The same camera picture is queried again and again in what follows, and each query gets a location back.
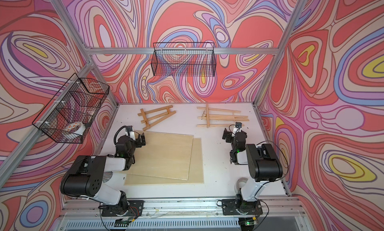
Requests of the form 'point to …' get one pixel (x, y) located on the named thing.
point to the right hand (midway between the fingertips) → (232, 132)
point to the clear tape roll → (239, 183)
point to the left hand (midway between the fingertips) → (137, 133)
